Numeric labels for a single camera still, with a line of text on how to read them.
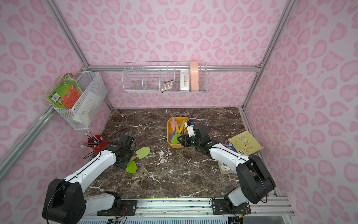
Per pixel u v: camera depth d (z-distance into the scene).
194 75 0.82
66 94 0.72
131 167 0.87
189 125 0.78
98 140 0.90
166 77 1.07
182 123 1.01
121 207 0.71
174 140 0.98
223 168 0.84
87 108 0.85
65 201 0.40
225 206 0.72
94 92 0.90
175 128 1.01
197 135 0.69
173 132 1.00
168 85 0.94
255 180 0.43
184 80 0.93
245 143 0.98
